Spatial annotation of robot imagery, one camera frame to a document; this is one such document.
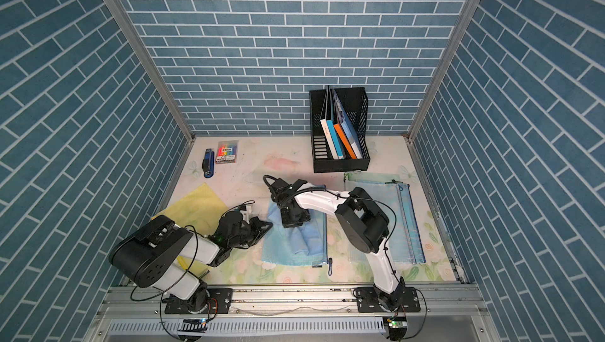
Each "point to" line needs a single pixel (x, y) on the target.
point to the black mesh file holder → (355, 103)
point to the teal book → (335, 139)
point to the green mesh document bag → (372, 176)
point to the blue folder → (347, 126)
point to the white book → (324, 125)
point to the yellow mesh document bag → (199, 208)
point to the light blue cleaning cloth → (307, 238)
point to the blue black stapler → (208, 163)
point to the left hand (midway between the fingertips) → (278, 227)
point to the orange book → (345, 141)
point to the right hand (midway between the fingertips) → (291, 226)
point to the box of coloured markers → (227, 152)
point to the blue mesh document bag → (276, 249)
